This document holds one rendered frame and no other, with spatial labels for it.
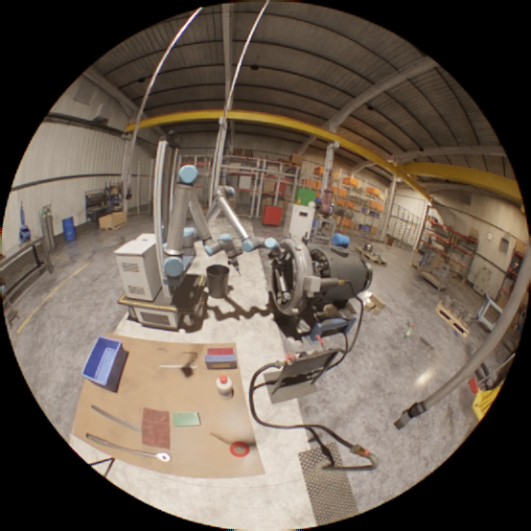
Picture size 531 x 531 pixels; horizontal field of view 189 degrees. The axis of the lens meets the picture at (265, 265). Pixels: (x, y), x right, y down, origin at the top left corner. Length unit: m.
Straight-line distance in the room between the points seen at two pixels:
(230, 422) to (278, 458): 0.60
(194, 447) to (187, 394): 0.29
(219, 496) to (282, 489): 0.39
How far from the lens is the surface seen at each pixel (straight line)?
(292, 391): 1.46
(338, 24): 7.72
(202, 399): 0.90
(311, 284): 1.15
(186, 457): 0.89
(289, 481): 1.40
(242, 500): 1.40
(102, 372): 1.19
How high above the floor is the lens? 1.33
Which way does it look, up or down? 25 degrees down
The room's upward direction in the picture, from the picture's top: 9 degrees clockwise
